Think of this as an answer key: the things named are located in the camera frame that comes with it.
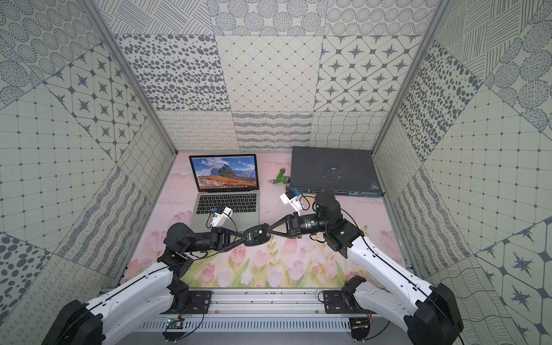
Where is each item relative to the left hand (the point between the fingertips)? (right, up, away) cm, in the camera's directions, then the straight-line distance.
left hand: (242, 233), depth 66 cm
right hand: (+9, +1, -2) cm, 9 cm away
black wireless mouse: (+5, 0, -1) cm, 5 cm away
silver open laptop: (-13, +15, +35) cm, 40 cm away
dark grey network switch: (+42, +19, +41) cm, 62 cm away
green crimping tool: (+11, +16, +41) cm, 46 cm away
